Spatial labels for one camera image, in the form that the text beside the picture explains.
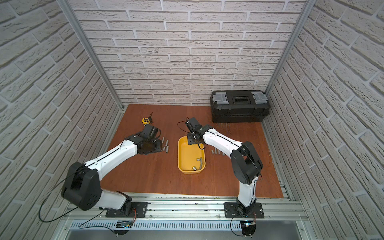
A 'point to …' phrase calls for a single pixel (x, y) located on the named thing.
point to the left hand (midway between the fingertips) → (161, 144)
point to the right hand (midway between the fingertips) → (194, 138)
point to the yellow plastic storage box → (191, 159)
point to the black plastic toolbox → (239, 106)
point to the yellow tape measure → (145, 121)
